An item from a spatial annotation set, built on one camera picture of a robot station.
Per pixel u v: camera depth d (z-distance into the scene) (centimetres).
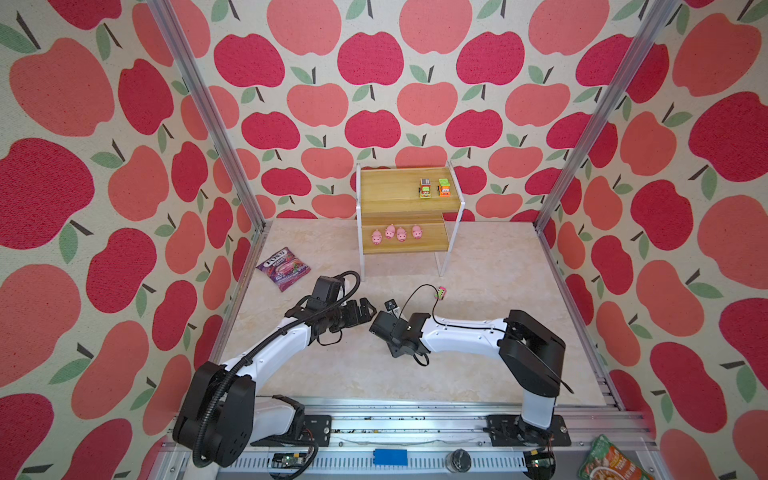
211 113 88
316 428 75
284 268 104
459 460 62
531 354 47
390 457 70
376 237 93
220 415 41
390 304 80
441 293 98
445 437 107
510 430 73
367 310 78
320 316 61
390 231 96
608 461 69
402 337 65
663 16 69
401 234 95
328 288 68
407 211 80
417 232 96
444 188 82
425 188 82
